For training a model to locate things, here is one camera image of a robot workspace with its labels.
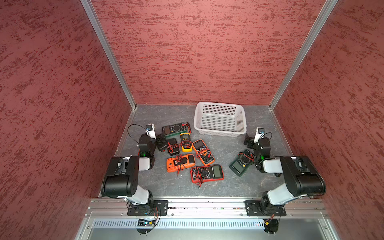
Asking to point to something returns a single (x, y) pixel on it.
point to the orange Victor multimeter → (203, 152)
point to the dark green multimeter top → (174, 130)
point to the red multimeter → (202, 173)
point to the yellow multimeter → (186, 142)
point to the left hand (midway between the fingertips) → (157, 133)
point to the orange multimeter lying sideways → (179, 162)
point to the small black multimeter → (173, 146)
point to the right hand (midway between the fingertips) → (253, 136)
